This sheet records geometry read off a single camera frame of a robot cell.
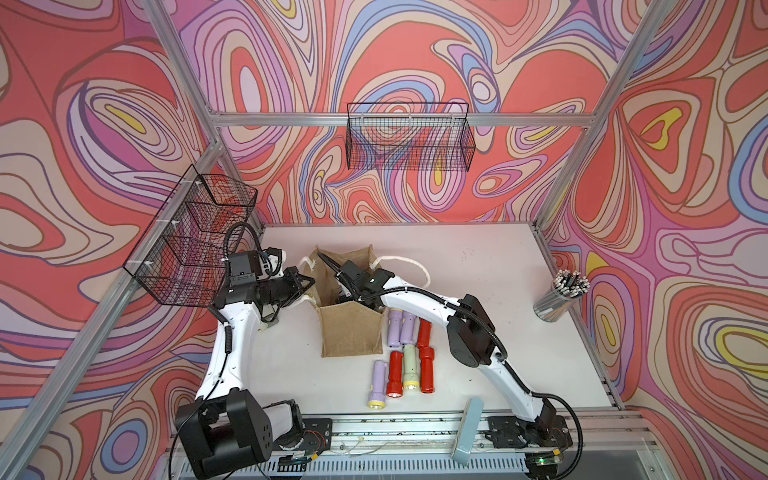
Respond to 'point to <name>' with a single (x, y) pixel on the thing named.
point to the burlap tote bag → (346, 327)
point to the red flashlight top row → (424, 333)
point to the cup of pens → (566, 286)
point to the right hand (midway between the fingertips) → (349, 317)
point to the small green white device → (263, 327)
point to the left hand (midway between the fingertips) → (315, 280)
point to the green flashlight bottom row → (411, 366)
